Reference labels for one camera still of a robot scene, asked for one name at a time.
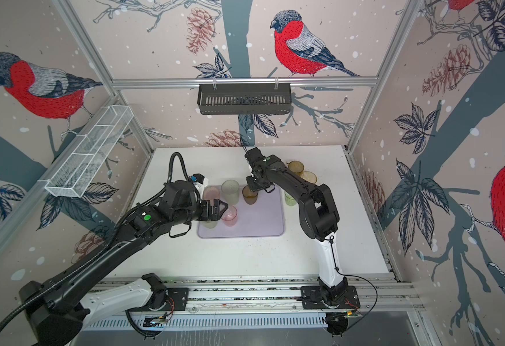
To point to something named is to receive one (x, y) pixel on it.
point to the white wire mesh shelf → (90, 154)
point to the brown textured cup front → (250, 197)
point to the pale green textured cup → (230, 192)
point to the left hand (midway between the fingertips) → (218, 205)
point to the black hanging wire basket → (244, 99)
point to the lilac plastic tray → (265, 218)
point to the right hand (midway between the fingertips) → (254, 188)
